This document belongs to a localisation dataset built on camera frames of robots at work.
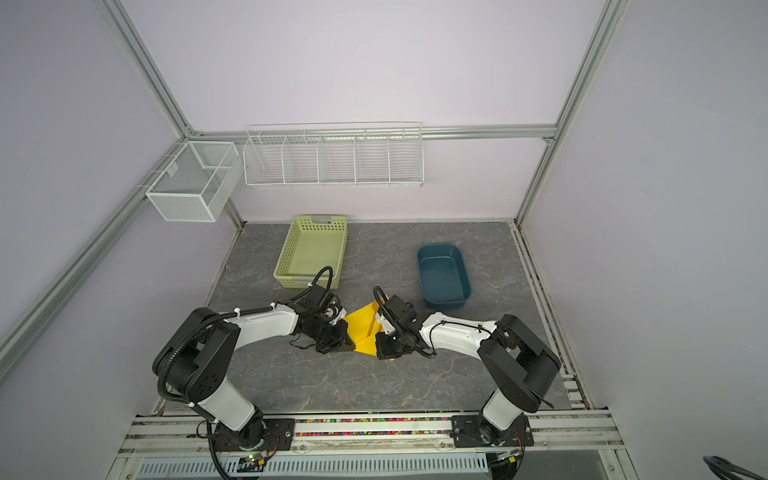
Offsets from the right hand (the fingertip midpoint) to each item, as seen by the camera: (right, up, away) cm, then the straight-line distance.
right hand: (377, 356), depth 85 cm
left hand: (-7, +1, +1) cm, 7 cm away
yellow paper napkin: (-5, +7, +9) cm, 12 cm away
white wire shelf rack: (-17, +64, +20) cm, 69 cm away
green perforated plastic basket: (-27, +33, +29) cm, 52 cm away
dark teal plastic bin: (+23, +22, +22) cm, 38 cm away
